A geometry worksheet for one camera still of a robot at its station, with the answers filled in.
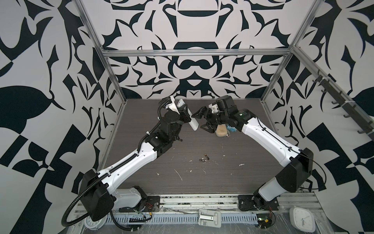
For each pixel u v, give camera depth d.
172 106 0.62
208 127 0.70
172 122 0.52
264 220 0.71
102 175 0.41
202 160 0.89
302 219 0.68
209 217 0.69
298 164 0.42
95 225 0.66
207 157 0.89
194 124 0.74
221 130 0.96
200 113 0.68
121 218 0.71
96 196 0.38
